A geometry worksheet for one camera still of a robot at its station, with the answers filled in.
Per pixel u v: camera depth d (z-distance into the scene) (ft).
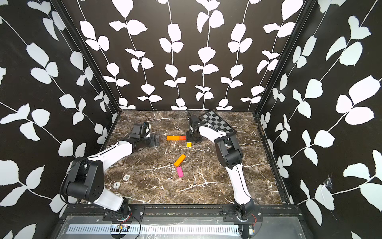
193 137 2.94
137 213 2.41
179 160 3.05
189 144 3.28
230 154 1.91
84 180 1.46
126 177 2.82
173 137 3.47
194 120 2.81
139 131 2.35
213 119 3.66
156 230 2.30
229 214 2.39
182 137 3.42
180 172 2.89
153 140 2.75
